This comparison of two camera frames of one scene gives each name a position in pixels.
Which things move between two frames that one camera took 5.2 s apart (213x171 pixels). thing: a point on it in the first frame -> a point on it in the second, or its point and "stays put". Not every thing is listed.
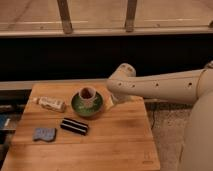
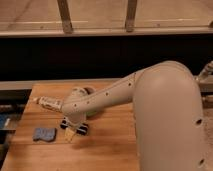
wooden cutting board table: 81,127 stays put
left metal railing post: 65,15 stays put
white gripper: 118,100 -> 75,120
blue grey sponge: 45,133 stays put
